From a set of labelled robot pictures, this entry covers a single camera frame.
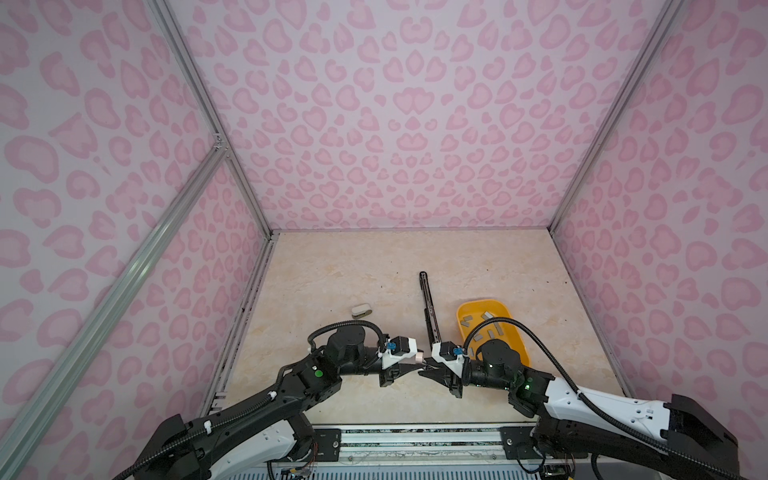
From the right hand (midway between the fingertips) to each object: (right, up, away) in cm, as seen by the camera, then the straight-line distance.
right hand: (425, 366), depth 71 cm
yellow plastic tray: (+18, +8, +25) cm, 31 cm away
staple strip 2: (+10, +10, -10) cm, 17 cm away
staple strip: (+23, +8, +24) cm, 34 cm away
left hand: (-1, +4, -3) cm, 5 cm away
